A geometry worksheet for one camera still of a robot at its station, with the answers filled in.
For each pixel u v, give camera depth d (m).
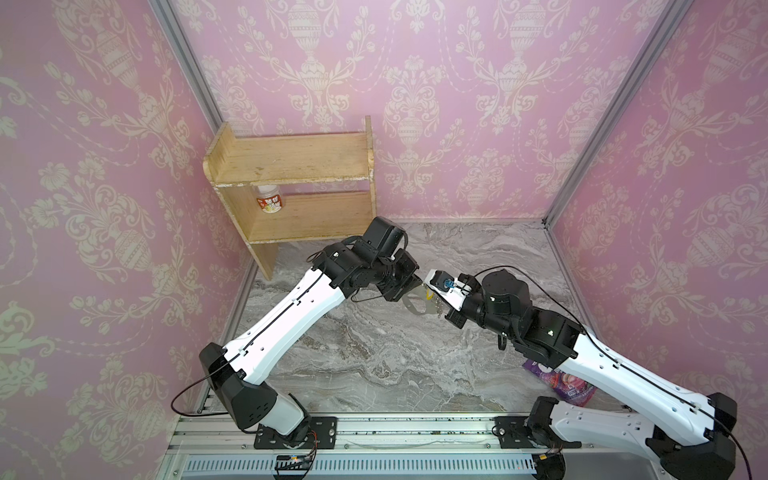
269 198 0.90
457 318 0.59
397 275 0.58
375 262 0.51
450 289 0.54
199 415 0.44
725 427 0.38
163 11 0.69
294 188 1.14
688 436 0.39
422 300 0.76
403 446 0.73
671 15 0.69
